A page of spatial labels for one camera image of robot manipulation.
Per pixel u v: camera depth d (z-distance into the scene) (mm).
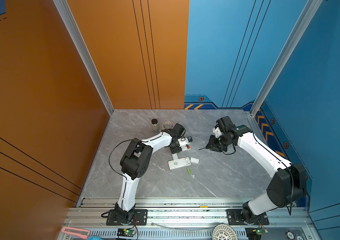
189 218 753
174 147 884
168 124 1118
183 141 882
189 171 889
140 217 742
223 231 682
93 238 657
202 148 896
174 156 936
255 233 706
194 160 940
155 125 1027
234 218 725
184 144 882
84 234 687
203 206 783
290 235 686
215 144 736
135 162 538
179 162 917
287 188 418
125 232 708
